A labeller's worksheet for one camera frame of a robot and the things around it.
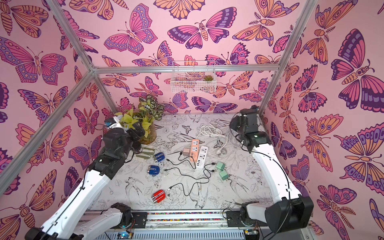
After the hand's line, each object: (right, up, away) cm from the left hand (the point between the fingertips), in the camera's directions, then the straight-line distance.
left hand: (138, 125), depth 73 cm
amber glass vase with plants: (-1, +9, +19) cm, 21 cm away
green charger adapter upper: (+43, -25, +17) cm, 52 cm away
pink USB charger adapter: (+22, -17, +25) cm, 37 cm away
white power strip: (+32, -20, +20) cm, 43 cm away
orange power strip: (+27, -16, +24) cm, 40 cm away
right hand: (+49, +2, +5) cm, 49 cm away
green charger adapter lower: (+45, -29, +13) cm, 55 cm away
